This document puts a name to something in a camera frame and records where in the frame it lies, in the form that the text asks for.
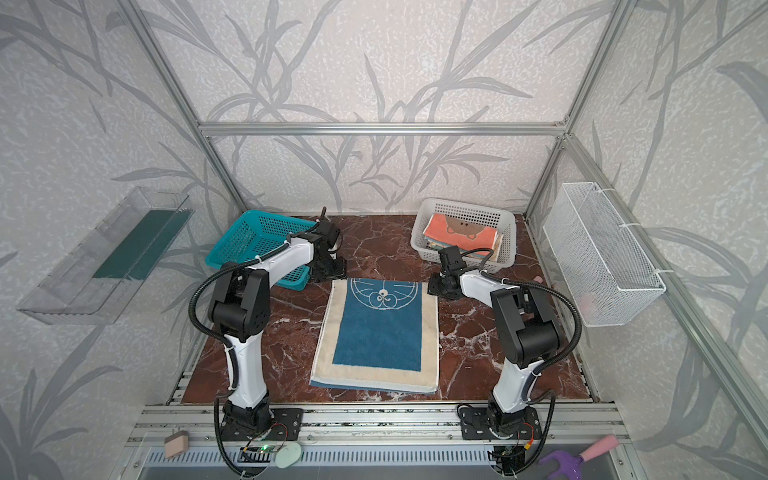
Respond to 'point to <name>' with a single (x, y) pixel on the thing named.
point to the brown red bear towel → (436, 226)
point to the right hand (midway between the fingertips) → (434, 279)
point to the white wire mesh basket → (608, 276)
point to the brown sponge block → (176, 443)
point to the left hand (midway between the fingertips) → (344, 267)
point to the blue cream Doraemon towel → (379, 335)
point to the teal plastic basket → (256, 234)
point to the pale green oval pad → (287, 454)
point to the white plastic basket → (506, 220)
